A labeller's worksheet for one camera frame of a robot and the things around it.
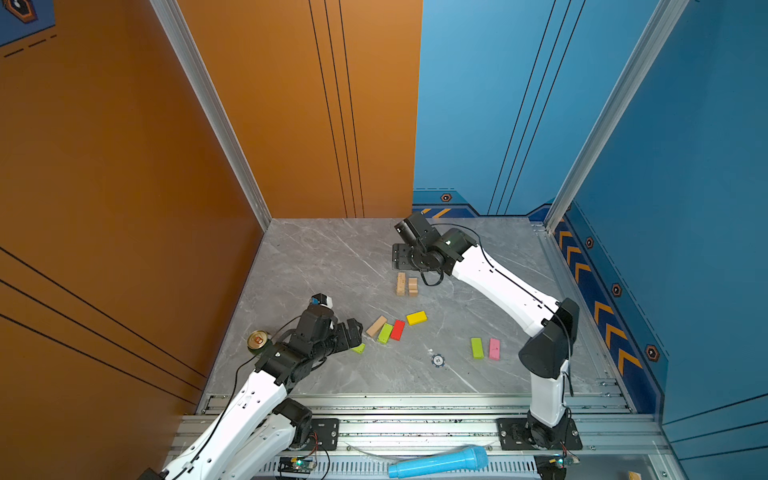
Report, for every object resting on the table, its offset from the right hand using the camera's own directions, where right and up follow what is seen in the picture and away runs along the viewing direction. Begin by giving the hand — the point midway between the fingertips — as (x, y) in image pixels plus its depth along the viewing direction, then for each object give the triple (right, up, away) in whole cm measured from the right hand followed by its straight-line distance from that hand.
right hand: (401, 260), depth 81 cm
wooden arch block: (0, -9, +18) cm, 20 cm away
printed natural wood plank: (-8, -21, +10) cm, 24 cm away
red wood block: (-1, -22, +10) cm, 24 cm away
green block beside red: (-5, -23, +8) cm, 25 cm away
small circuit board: (-24, -48, -11) cm, 55 cm away
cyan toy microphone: (+15, -45, -14) cm, 49 cm away
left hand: (-14, -18, -2) cm, 23 cm away
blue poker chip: (+11, -29, +4) cm, 31 cm away
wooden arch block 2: (+4, -10, +18) cm, 21 cm away
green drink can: (-38, -22, -3) cm, 44 cm away
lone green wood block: (-12, -26, +5) cm, 29 cm away
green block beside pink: (+22, -26, +6) cm, 35 cm away
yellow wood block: (+5, -19, +13) cm, 23 cm away
